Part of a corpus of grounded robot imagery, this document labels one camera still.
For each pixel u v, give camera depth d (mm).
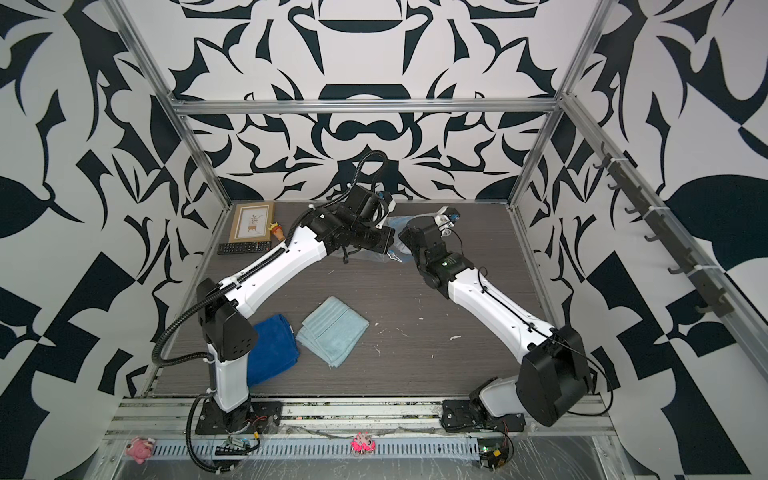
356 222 603
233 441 690
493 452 712
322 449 712
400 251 804
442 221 699
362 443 700
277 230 1081
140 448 682
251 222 1135
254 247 1049
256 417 733
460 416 741
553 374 409
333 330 865
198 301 497
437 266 595
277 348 804
